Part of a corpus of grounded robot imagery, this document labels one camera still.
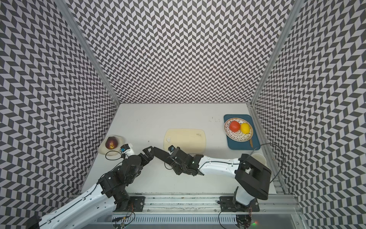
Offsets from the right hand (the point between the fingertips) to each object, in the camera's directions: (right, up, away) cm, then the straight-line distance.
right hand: (177, 165), depth 83 cm
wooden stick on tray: (+49, +10, +13) cm, 52 cm away
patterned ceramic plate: (+41, +14, +16) cm, 47 cm away
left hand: (-16, +9, -4) cm, 19 cm away
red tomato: (+39, +21, +16) cm, 47 cm away
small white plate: (-49, +7, +9) cm, 50 cm away
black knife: (-11, +2, +13) cm, 17 cm away
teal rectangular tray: (+37, +9, +13) cm, 40 cm away
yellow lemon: (+45, +20, +14) cm, 52 cm away
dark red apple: (-42, +12, +6) cm, 44 cm away
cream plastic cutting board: (+8, +11, +14) cm, 20 cm away
